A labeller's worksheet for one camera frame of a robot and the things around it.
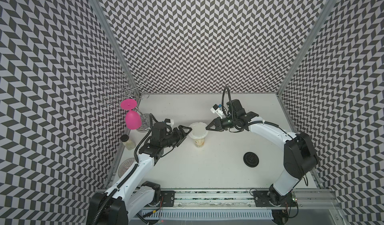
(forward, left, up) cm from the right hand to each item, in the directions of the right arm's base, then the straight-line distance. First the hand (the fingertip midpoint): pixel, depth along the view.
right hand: (208, 130), depth 79 cm
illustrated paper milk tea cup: (-4, +5, -7) cm, 9 cm away
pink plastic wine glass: (+2, +39, +8) cm, 39 cm away
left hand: (-2, +10, 0) cm, 10 cm away
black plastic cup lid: (-10, -25, -16) cm, 31 cm away
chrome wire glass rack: (+26, +58, +4) cm, 64 cm away
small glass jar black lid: (-2, +47, -4) cm, 47 cm away
